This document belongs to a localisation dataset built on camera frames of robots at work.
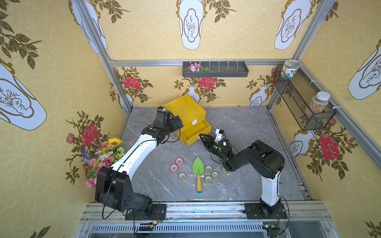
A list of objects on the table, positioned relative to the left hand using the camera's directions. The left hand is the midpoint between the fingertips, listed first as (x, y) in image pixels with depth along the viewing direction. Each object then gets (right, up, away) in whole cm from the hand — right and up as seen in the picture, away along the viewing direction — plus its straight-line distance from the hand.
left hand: (169, 122), depth 86 cm
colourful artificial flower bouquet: (-33, -17, -10) cm, 38 cm away
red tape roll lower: (+2, -28, +2) cm, 28 cm away
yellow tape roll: (+7, -32, -1) cm, 32 cm away
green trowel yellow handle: (+17, -28, +3) cm, 33 cm away
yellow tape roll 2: (+23, -28, +2) cm, 36 cm away
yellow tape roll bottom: (+22, -33, -2) cm, 40 cm away
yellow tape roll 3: (+32, -29, 0) cm, 43 cm away
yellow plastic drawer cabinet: (+14, +3, +1) cm, 14 cm away
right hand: (+20, -7, +5) cm, 22 cm away
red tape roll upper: (+5, -25, +6) cm, 26 cm away
